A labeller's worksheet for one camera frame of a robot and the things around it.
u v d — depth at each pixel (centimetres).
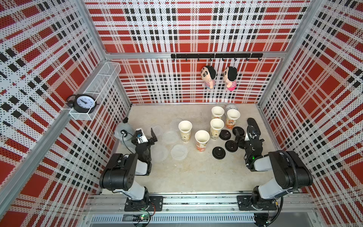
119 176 45
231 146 95
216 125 94
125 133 79
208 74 91
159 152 94
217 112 96
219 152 91
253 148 69
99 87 81
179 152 93
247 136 89
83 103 64
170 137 101
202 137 88
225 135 102
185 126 91
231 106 115
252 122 107
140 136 74
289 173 45
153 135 82
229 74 93
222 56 90
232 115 97
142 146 69
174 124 108
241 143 82
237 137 84
